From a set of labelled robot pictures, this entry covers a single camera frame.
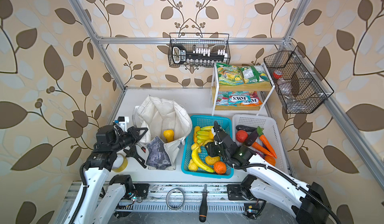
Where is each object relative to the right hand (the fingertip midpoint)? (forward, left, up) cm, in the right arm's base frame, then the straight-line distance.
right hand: (209, 147), depth 79 cm
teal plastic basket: (+13, -11, 0) cm, 17 cm away
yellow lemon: (+3, +8, -5) cm, 10 cm away
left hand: (+5, +30, +12) cm, 33 cm away
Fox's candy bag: (+25, -18, +11) cm, 33 cm away
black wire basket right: (+19, -46, +24) cm, 55 cm away
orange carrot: (+10, -32, -4) cm, 34 cm away
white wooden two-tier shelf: (+20, -29, +22) cm, 41 cm away
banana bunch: (+10, +3, -5) cm, 11 cm away
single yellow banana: (-5, +7, -4) cm, 10 cm away
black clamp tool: (-2, +40, -10) cm, 41 cm away
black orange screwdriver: (-28, +5, -8) cm, 30 cm away
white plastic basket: (+11, -40, -6) cm, 42 cm away
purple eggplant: (+6, -25, -4) cm, 27 cm away
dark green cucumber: (+14, -27, -7) cm, 31 cm away
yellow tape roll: (-6, +47, -10) cm, 49 cm away
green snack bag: (+28, -11, +25) cm, 40 cm away
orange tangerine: (-10, -5, -4) cm, 11 cm away
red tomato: (+8, -20, -4) cm, 22 cm away
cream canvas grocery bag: (+20, +25, -10) cm, 34 cm away
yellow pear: (+11, +23, -5) cm, 26 cm away
